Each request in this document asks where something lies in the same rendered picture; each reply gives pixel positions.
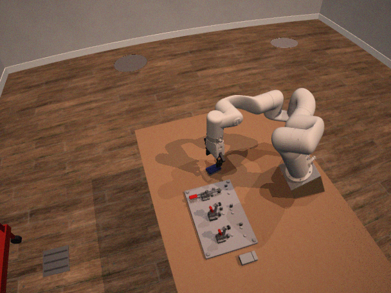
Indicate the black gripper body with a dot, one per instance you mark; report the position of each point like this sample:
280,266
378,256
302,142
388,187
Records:
215,148

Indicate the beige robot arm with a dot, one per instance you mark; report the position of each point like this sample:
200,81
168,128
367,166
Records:
294,137

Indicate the black toggle clamp with red handle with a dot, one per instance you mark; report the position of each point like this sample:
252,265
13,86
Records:
221,237

